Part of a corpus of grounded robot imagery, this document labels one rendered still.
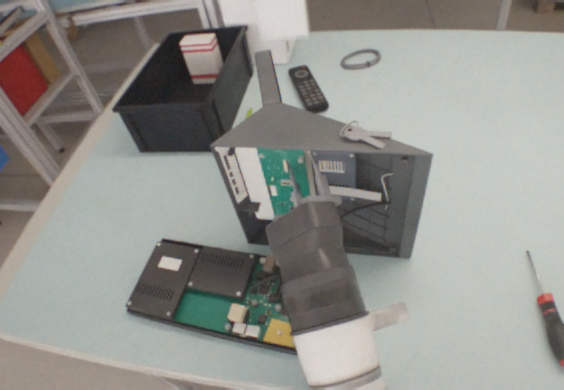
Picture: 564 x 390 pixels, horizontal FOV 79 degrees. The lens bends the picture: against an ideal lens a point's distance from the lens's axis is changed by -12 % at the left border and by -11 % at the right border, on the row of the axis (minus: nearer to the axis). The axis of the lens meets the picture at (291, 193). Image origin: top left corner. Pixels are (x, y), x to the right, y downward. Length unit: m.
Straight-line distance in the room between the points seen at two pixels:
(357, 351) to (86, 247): 0.52
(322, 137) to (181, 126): 0.38
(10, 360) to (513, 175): 2.09
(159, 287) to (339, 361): 0.31
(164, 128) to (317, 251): 0.48
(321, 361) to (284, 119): 0.27
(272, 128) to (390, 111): 0.40
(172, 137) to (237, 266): 0.32
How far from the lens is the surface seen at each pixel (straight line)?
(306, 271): 0.36
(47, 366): 2.00
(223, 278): 0.55
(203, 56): 0.93
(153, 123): 0.76
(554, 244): 0.65
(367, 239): 0.58
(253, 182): 0.51
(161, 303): 0.56
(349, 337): 0.35
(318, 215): 0.36
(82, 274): 0.70
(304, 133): 0.43
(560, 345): 0.55
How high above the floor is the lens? 1.49
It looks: 49 degrees down
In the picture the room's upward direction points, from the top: 11 degrees counter-clockwise
